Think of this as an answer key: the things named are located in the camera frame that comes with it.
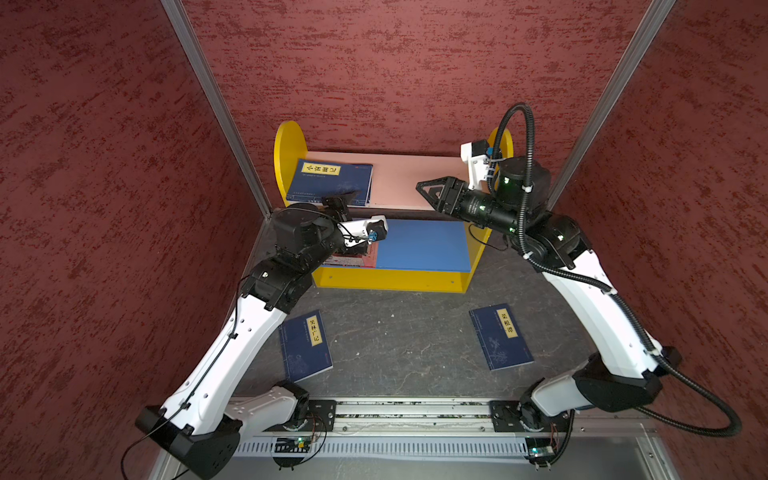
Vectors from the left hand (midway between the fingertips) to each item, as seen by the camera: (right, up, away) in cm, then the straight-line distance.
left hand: (354, 210), depth 65 cm
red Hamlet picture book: (+1, -13, +23) cm, 26 cm away
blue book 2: (+41, -36, +23) cm, 59 cm away
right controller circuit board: (+45, -58, +6) cm, 73 cm away
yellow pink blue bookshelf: (+19, -10, +25) cm, 32 cm away
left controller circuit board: (-16, -57, +6) cm, 60 cm away
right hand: (+14, +2, -7) cm, 16 cm away
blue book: (-17, -38, +21) cm, 47 cm away
